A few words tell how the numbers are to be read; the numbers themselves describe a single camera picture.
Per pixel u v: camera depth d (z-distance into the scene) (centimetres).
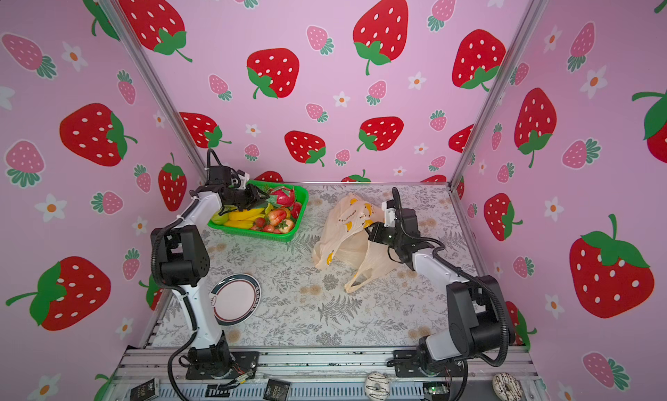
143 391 69
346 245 86
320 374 73
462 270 49
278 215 97
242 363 75
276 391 69
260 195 92
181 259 56
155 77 84
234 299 85
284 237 96
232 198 82
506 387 69
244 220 98
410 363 73
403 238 69
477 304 48
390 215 81
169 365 67
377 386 70
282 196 101
